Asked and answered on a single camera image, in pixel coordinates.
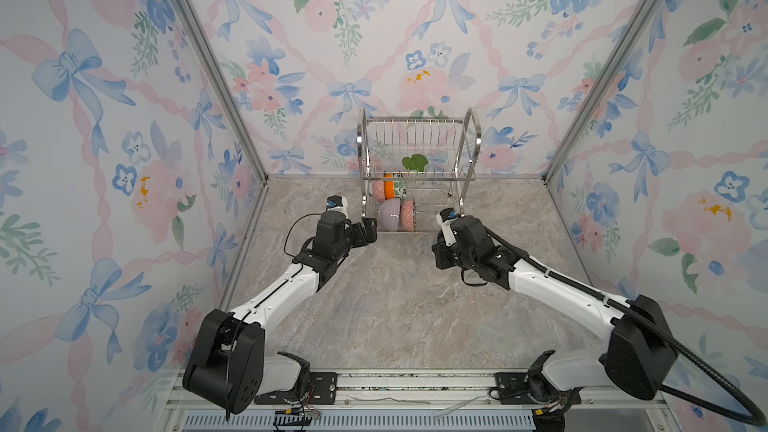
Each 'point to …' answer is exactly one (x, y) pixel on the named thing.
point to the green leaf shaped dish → (415, 162)
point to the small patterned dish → (408, 214)
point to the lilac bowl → (389, 214)
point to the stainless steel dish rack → (452, 147)
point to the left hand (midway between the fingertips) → (366, 220)
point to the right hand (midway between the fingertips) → (433, 245)
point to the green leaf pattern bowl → (400, 190)
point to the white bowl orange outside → (389, 187)
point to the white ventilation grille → (365, 422)
